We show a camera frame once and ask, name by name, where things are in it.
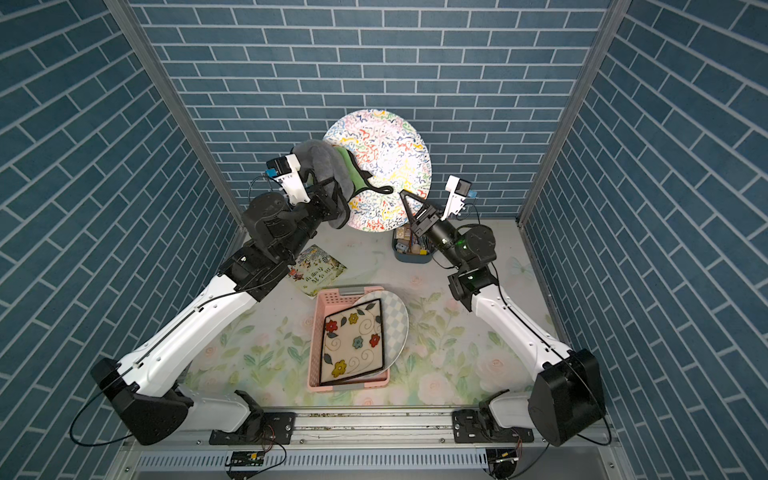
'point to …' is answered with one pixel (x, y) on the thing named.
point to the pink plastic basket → (326, 301)
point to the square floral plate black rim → (352, 342)
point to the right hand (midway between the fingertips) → (405, 197)
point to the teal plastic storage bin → (408, 247)
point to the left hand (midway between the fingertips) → (349, 179)
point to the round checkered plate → (395, 324)
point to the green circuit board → (248, 458)
